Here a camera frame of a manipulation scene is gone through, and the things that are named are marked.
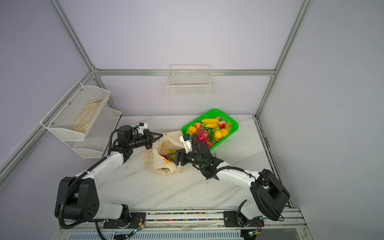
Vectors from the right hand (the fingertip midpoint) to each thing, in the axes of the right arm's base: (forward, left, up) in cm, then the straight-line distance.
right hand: (171, 154), depth 75 cm
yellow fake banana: (+36, -22, -12) cm, 44 cm away
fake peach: (+29, -13, -11) cm, 34 cm away
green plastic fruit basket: (+43, -26, -13) cm, 52 cm away
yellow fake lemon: (+22, -27, -11) cm, 36 cm away
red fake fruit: (-3, +2, +4) cm, 5 cm away
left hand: (+11, +6, +3) cm, 12 cm away
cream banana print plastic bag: (+7, +6, +1) cm, 9 cm away
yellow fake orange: (+25, -9, -9) cm, 28 cm away
